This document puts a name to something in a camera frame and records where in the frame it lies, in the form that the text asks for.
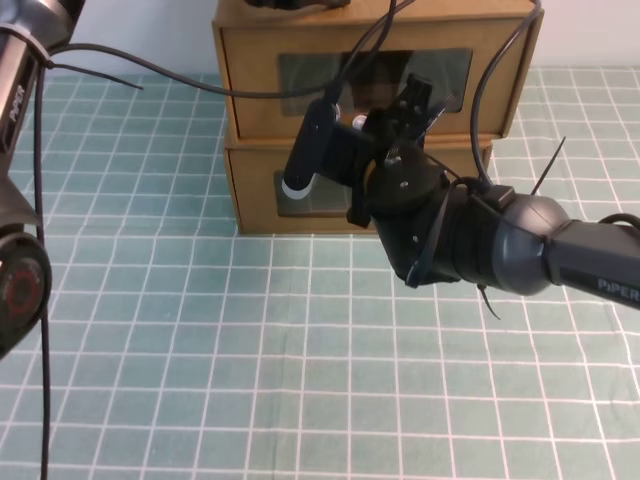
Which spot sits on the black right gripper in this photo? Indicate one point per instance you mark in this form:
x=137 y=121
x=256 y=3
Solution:
x=400 y=191

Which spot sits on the white drawer handle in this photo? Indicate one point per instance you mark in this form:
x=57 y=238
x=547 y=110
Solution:
x=359 y=122

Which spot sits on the brown shoebox drawer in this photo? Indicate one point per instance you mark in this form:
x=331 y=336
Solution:
x=452 y=54

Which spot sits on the left dark grey robot arm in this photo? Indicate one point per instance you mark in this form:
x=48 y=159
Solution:
x=29 y=29

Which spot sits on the right dark grey robot arm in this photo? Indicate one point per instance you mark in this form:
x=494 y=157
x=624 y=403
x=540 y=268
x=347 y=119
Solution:
x=496 y=237

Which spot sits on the lower brown cardboard shoebox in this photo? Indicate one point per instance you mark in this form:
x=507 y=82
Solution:
x=254 y=172

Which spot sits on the upper brown shoebox shell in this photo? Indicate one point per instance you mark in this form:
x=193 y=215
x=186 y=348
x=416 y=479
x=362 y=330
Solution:
x=239 y=13

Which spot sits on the cyan checkered tablecloth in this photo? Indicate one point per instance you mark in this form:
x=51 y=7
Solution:
x=183 y=350

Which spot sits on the black zip tie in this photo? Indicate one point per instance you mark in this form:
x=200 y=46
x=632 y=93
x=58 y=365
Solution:
x=548 y=167

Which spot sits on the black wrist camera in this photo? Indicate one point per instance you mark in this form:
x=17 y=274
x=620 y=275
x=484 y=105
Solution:
x=324 y=147

